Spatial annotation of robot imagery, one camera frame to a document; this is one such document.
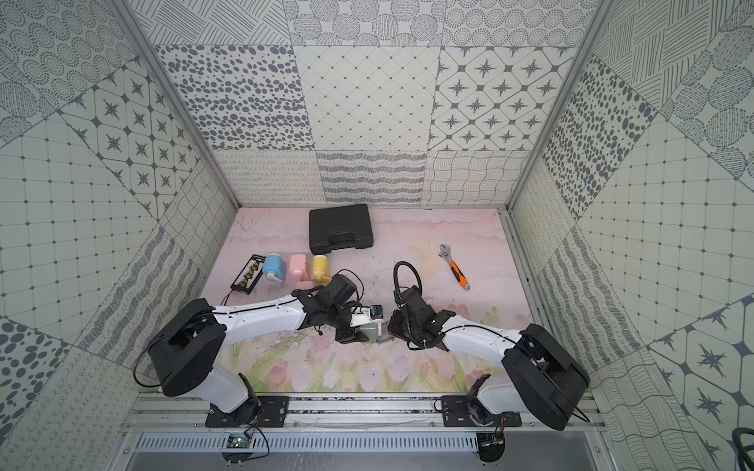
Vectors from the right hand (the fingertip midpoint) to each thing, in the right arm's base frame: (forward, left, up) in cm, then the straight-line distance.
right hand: (390, 330), depth 86 cm
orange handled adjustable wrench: (+22, -23, -1) cm, 32 cm away
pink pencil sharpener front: (+19, +31, +5) cm, 37 cm away
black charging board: (+18, +49, +1) cm, 52 cm away
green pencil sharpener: (-2, +4, +4) cm, 6 cm away
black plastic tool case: (+42, +20, 0) cm, 46 cm away
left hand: (-1, +5, +3) cm, 6 cm away
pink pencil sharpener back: (+14, +29, +1) cm, 32 cm away
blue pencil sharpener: (+18, +39, +6) cm, 43 cm away
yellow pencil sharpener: (+18, +23, +5) cm, 30 cm away
